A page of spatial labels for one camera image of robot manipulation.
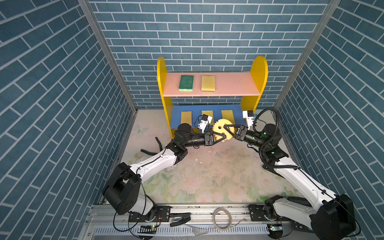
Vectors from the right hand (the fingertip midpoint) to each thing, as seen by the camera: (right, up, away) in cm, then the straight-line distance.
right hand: (223, 127), depth 67 cm
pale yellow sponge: (-19, +5, +27) cm, 34 cm away
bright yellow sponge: (-5, +8, +32) cm, 33 cm away
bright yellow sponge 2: (+9, +7, +30) cm, 32 cm away
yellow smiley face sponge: (-2, 0, 0) cm, 2 cm away
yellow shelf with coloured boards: (-19, +22, +48) cm, 56 cm away
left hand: (0, -6, -1) cm, 6 cm away
